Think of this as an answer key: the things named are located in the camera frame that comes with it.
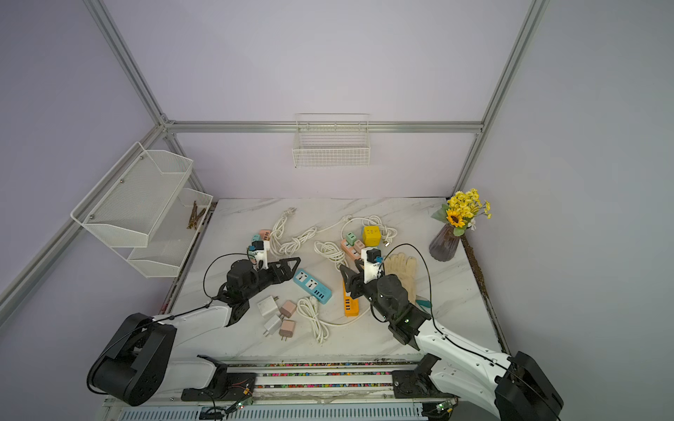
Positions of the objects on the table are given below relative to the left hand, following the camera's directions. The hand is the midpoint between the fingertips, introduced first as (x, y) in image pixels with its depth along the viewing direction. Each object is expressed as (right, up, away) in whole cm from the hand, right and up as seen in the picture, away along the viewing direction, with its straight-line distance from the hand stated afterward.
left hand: (292, 263), depth 87 cm
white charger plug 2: (-8, -14, 0) cm, 16 cm away
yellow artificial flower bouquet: (+55, +18, -5) cm, 58 cm away
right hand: (+19, 0, -9) cm, 21 cm away
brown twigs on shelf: (-39, +15, +9) cm, 42 cm away
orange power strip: (+20, -14, 0) cm, 24 cm away
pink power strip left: (-15, +9, +18) cm, 25 cm away
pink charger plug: (-2, -15, 0) cm, 15 cm away
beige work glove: (+40, -4, +11) cm, 42 cm away
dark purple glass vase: (+55, +6, +10) cm, 56 cm away
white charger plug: (-5, -19, -6) cm, 20 cm away
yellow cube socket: (+28, +9, +12) cm, 32 cm away
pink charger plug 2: (-1, -21, -3) cm, 21 cm away
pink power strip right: (+20, +3, +14) cm, 25 cm away
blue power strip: (+8, -10, +4) cm, 13 cm away
